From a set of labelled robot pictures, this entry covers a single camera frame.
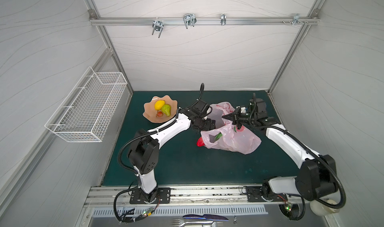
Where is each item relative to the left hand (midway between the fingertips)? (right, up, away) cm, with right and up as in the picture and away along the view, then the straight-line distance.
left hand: (211, 125), depth 85 cm
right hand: (+6, +8, -7) cm, 12 cm away
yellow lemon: (-35, +12, +20) cm, 43 cm away
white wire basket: (-60, +9, -16) cm, 63 cm away
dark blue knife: (-4, -41, -17) cm, 44 cm away
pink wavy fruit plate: (-42, +6, +19) cm, 46 cm away
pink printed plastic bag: (+6, -4, -14) cm, 15 cm away
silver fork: (-17, -42, -19) cm, 49 cm away
